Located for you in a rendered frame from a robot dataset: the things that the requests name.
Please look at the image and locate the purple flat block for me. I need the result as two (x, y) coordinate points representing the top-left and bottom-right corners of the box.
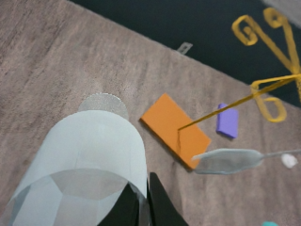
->
(214, 108), (235, 139)

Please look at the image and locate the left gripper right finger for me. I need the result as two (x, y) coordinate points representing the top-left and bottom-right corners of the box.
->
(150, 172), (190, 226)

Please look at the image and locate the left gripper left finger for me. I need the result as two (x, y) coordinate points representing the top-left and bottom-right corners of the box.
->
(97, 184), (139, 226)

